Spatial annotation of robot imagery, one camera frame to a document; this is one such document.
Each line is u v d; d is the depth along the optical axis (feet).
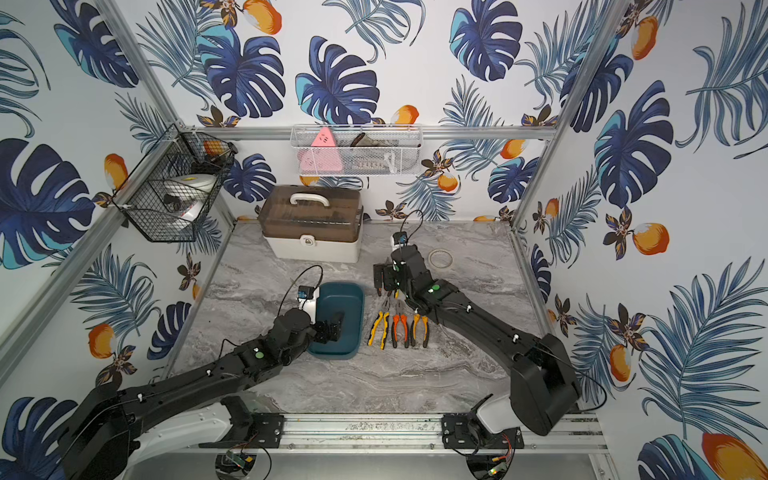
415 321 3.03
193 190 2.62
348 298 3.36
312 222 3.03
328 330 2.40
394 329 3.03
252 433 2.26
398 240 2.35
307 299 2.29
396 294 3.28
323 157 2.92
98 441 1.31
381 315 3.10
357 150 3.03
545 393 1.37
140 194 2.46
